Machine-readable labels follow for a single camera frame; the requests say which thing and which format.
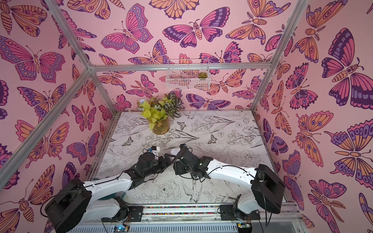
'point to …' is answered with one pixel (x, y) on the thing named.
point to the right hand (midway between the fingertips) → (179, 164)
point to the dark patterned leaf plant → (173, 105)
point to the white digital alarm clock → (175, 151)
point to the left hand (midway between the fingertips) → (175, 159)
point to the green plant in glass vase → (160, 124)
